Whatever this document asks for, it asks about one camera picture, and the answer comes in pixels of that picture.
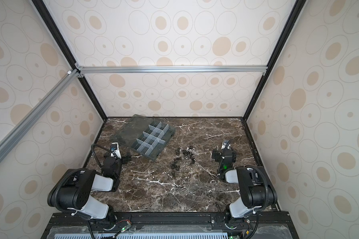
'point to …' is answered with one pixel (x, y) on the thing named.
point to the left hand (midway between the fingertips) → (124, 146)
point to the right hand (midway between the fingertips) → (230, 150)
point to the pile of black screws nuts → (186, 155)
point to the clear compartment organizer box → (145, 137)
